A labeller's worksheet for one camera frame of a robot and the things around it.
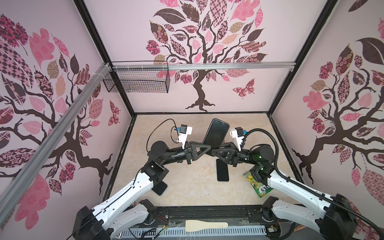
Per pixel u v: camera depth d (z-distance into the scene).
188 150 0.53
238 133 0.55
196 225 0.71
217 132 0.56
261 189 0.80
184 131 0.54
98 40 0.78
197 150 0.60
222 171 0.90
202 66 0.92
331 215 0.39
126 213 0.55
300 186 0.47
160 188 0.82
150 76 0.95
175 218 0.74
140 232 0.70
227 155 0.56
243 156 0.57
